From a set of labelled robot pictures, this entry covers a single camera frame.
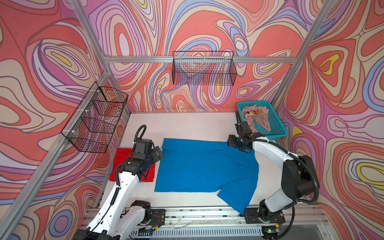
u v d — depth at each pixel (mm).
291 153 490
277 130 1015
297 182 455
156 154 715
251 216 729
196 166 927
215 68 960
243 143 663
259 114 1143
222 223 730
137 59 1811
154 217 722
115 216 410
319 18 730
